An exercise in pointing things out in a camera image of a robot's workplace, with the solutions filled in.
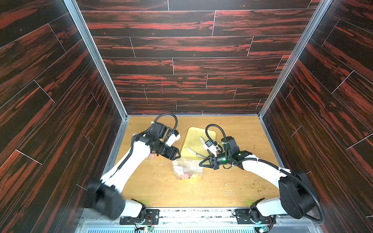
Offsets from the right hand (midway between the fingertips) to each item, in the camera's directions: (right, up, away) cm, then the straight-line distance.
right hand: (201, 163), depth 80 cm
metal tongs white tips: (-3, +3, +15) cm, 16 cm away
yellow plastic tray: (-4, +10, +25) cm, 27 cm away
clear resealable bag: (-9, -3, -2) cm, 9 cm away
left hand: (-13, +6, -2) cm, 15 cm away
